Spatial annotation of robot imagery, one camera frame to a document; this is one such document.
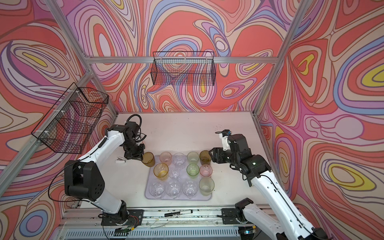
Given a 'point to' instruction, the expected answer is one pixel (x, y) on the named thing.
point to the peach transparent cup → (166, 157)
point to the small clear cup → (174, 173)
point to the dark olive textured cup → (205, 157)
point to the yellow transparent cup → (161, 170)
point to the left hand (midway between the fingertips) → (145, 156)
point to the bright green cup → (192, 170)
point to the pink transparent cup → (206, 170)
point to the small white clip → (120, 160)
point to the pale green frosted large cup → (206, 185)
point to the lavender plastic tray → (185, 180)
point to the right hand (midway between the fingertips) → (216, 155)
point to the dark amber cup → (148, 159)
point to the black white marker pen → (172, 214)
